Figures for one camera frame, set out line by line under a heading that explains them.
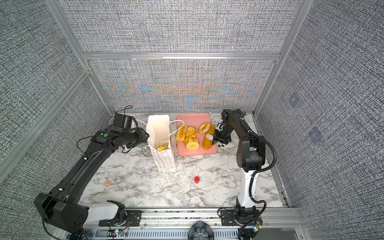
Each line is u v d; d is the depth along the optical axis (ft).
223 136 2.69
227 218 2.39
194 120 3.64
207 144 3.16
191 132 3.28
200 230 2.26
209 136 3.19
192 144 3.08
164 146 2.41
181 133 3.39
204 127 3.48
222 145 2.65
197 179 2.74
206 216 2.46
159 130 2.86
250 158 1.82
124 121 1.89
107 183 2.74
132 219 2.42
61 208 1.22
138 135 2.21
